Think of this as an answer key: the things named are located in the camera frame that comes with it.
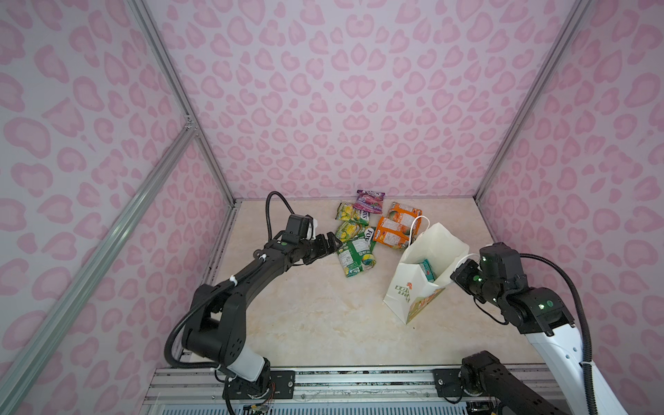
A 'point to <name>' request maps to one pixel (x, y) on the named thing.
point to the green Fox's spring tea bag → (357, 255)
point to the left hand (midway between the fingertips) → (335, 246)
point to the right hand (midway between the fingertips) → (450, 270)
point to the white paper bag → (410, 293)
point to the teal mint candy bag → (428, 270)
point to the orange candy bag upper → (409, 216)
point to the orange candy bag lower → (391, 233)
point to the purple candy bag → (369, 201)
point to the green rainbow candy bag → (369, 234)
